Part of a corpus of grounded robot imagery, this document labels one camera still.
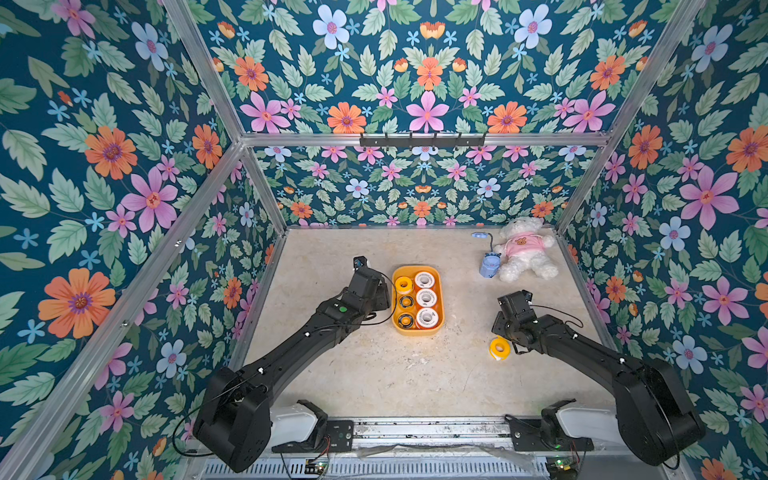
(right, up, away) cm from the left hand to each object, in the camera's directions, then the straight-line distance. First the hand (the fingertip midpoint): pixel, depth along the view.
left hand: (383, 289), depth 84 cm
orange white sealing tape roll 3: (+13, -9, +7) cm, 17 cm away
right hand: (+36, -12, +6) cm, 39 cm away
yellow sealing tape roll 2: (+35, -18, +4) cm, 40 cm away
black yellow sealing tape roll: (+7, -6, +13) cm, 16 cm away
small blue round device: (+29, +16, +6) cm, 34 cm away
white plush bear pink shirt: (+48, +12, +19) cm, 53 cm away
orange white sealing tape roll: (+13, +1, +14) cm, 19 cm away
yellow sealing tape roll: (+6, 0, +14) cm, 15 cm away
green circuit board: (-16, -42, -12) cm, 47 cm away
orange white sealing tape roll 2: (+13, -4, +11) cm, 18 cm away
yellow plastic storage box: (+17, -6, +8) cm, 20 cm away
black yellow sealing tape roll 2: (+6, -11, +9) cm, 16 cm away
